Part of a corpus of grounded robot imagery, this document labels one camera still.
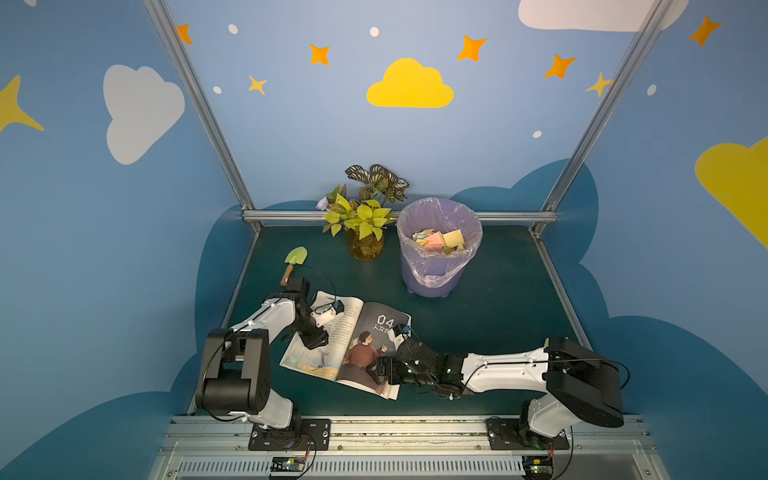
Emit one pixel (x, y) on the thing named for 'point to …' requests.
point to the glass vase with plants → (362, 213)
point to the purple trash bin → (419, 289)
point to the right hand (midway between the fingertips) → (379, 366)
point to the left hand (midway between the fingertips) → (317, 330)
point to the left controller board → (288, 464)
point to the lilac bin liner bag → (432, 268)
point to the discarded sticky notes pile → (448, 240)
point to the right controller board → (538, 467)
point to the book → (356, 338)
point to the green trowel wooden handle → (296, 256)
